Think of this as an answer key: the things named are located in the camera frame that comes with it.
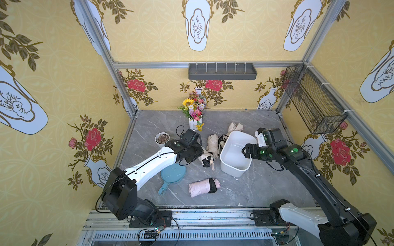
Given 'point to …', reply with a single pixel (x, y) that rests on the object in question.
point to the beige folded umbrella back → (233, 127)
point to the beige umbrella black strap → (205, 163)
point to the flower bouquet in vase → (194, 108)
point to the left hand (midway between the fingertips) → (198, 150)
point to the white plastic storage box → (233, 162)
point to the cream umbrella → (212, 146)
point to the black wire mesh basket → (312, 100)
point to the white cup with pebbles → (161, 138)
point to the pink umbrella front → (207, 186)
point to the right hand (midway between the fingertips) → (251, 149)
